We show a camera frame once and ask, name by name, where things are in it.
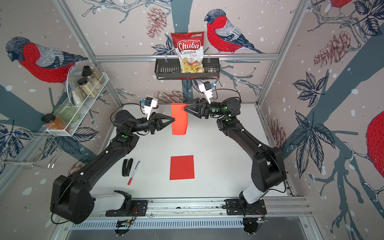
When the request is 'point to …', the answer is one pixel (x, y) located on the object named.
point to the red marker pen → (133, 173)
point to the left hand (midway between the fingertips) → (174, 119)
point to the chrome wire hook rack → (32, 148)
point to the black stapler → (126, 166)
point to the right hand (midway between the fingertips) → (184, 110)
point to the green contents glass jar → (67, 112)
